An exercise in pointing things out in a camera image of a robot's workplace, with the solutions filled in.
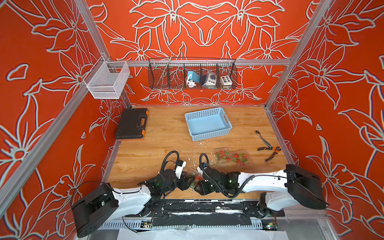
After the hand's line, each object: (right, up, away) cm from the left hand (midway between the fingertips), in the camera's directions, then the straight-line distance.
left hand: (192, 176), depth 81 cm
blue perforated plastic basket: (+11, +29, +28) cm, 42 cm away
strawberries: (+20, +9, +12) cm, 25 cm away
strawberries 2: (+3, 0, -2) cm, 4 cm away
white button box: (+22, +57, +14) cm, 63 cm away
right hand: (+1, -5, -6) cm, 8 cm away
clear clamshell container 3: (0, +1, +4) cm, 4 cm away
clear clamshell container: (+33, +6, +7) cm, 34 cm away
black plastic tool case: (-44, +29, +26) cm, 58 cm away
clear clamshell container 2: (+19, +7, +7) cm, 21 cm away
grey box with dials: (+12, +57, +10) cm, 59 cm away
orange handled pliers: (+54, +13, +12) cm, 57 cm away
